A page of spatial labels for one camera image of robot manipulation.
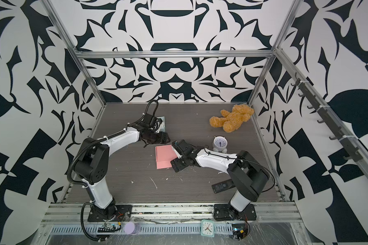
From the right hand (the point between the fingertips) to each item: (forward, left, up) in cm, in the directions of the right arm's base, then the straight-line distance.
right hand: (178, 162), depth 88 cm
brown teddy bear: (+23, -33, +7) cm, 41 cm away
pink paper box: (+2, +7, +6) cm, 9 cm away
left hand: (+13, +7, +5) cm, 16 cm away
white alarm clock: (+12, -25, -2) cm, 28 cm away
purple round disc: (-31, +19, +6) cm, 37 cm away
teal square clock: (-31, -14, -1) cm, 34 cm away
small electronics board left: (-30, +33, -5) cm, 45 cm away
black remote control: (-12, -23, -3) cm, 27 cm away
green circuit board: (-32, -29, -5) cm, 43 cm away
